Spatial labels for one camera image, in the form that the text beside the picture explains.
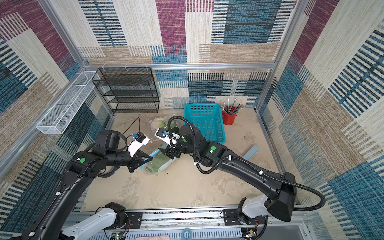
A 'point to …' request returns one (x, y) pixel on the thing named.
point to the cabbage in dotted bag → (164, 123)
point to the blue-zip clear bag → (162, 167)
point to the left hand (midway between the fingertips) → (151, 157)
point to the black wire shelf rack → (128, 90)
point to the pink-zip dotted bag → (156, 122)
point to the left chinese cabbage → (157, 160)
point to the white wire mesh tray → (57, 118)
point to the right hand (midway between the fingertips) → (168, 139)
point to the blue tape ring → (187, 234)
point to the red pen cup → (229, 115)
